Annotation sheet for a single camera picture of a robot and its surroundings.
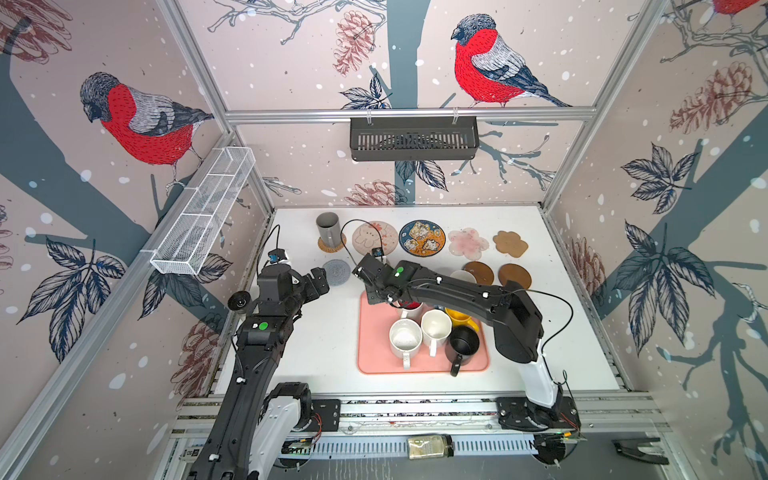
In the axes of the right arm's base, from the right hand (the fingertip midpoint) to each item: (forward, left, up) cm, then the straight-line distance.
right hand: (374, 292), depth 87 cm
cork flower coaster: (+27, -49, -9) cm, 57 cm away
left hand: (-1, +15, +13) cm, 20 cm away
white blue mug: (+6, -27, +1) cm, 28 cm away
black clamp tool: (-34, -61, -7) cm, 71 cm away
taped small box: (-36, -15, -5) cm, 39 cm away
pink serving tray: (-15, -1, -9) cm, 18 cm away
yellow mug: (-8, -24, +1) cm, 25 cm away
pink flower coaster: (+28, -32, -10) cm, 44 cm away
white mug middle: (-9, -18, -3) cm, 20 cm away
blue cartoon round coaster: (+28, -15, -8) cm, 33 cm away
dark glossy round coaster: (+13, -36, -9) cm, 39 cm away
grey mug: (+23, +18, +2) cm, 29 cm away
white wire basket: (-2, +45, +22) cm, 50 cm away
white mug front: (-11, -9, -8) cm, 16 cm away
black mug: (-12, -26, -7) cm, 29 cm away
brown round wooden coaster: (+14, -47, -9) cm, 49 cm away
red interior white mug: (-5, -10, -1) cm, 11 cm away
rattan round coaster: (+21, +18, -8) cm, 28 cm away
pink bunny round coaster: (+29, +5, -9) cm, 31 cm away
